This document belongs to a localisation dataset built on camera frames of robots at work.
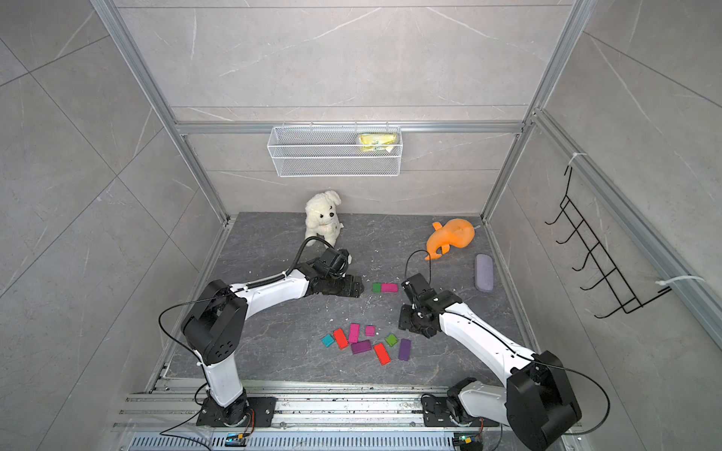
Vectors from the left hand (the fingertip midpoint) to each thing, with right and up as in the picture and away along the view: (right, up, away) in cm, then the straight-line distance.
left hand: (357, 284), depth 91 cm
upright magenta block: (-1, -16, -5) cm, 17 cm away
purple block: (+15, -20, -7) cm, 26 cm away
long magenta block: (+11, -2, +6) cm, 13 cm away
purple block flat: (+1, -19, -6) cm, 20 cm away
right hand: (+16, -11, -8) cm, 21 cm away
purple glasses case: (+46, +3, +8) cm, 46 cm away
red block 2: (+8, -20, -8) cm, 23 cm away
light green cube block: (+11, -17, -6) cm, 21 cm away
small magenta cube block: (+4, -15, -3) cm, 15 cm away
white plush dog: (-13, +23, +6) cm, 27 cm away
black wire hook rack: (+58, +2, -34) cm, 67 cm away
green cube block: (+6, -2, +5) cm, 8 cm away
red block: (-5, -16, -5) cm, 18 cm away
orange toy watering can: (+38, +17, +14) cm, 44 cm away
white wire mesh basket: (-9, +47, +10) cm, 49 cm away
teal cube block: (-9, -17, -6) cm, 20 cm away
